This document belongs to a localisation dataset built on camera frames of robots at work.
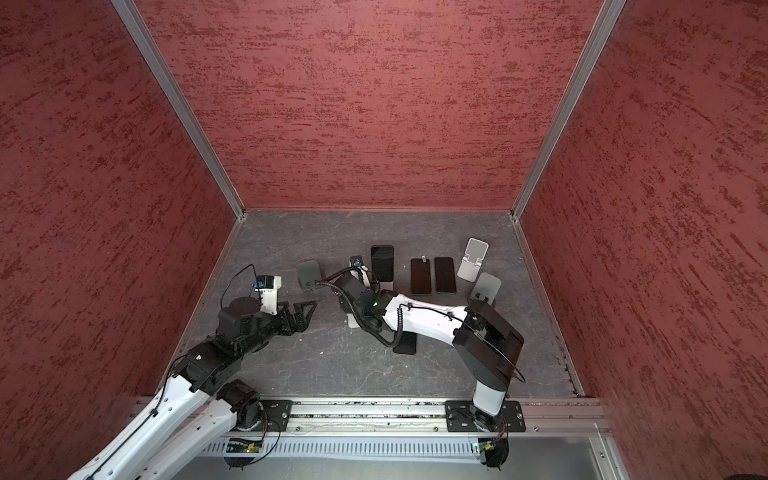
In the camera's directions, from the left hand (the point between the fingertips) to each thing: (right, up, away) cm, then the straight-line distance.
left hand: (303, 310), depth 76 cm
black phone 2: (+42, +5, +25) cm, 49 cm away
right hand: (+12, +2, +10) cm, 15 cm away
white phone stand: (+51, +11, +24) cm, 58 cm away
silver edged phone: (+33, +6, +25) cm, 42 cm away
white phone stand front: (+11, -7, +13) cm, 19 cm away
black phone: (+20, +11, +16) cm, 28 cm away
